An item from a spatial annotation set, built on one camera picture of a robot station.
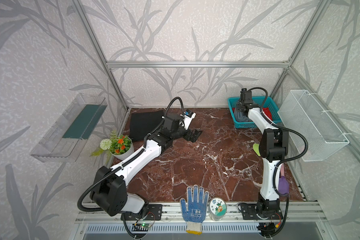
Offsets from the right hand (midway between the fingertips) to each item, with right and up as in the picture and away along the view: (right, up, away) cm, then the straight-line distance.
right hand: (244, 100), depth 102 cm
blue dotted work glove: (-35, -60, -29) cm, 76 cm away
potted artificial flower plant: (-76, -28, -22) cm, 84 cm away
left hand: (-34, -16, -24) cm, 44 cm away
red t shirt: (+20, -7, +10) cm, 23 cm away
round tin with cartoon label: (-25, -54, -34) cm, 69 cm away
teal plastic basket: (+24, -2, +10) cm, 26 cm away
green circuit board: (-59, -64, -32) cm, 93 cm away
